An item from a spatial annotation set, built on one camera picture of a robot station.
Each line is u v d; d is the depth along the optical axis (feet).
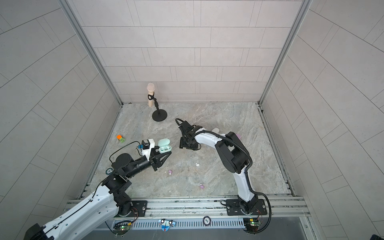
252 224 2.23
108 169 2.71
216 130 3.26
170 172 2.70
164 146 2.20
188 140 2.33
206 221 2.23
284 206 2.37
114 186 1.78
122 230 2.14
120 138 3.07
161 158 2.08
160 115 3.55
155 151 2.19
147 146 1.90
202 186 2.55
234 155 1.69
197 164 2.78
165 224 2.15
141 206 2.36
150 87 2.91
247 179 1.83
